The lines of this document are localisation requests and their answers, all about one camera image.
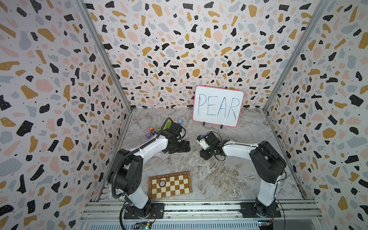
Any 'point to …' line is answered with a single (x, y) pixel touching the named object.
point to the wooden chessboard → (169, 185)
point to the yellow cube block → (173, 119)
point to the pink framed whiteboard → (217, 106)
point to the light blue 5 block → (180, 121)
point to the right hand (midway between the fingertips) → (202, 153)
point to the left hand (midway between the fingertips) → (186, 148)
